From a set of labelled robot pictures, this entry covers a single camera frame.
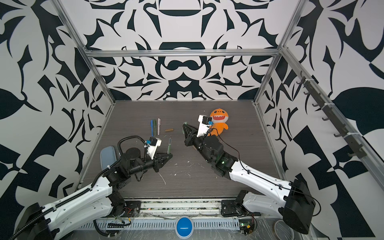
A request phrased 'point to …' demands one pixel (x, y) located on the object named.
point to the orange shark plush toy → (219, 117)
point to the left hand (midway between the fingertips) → (172, 153)
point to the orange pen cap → (169, 130)
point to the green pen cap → (185, 124)
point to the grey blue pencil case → (107, 156)
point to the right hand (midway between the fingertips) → (184, 125)
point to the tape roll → (282, 231)
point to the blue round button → (184, 227)
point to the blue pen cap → (152, 122)
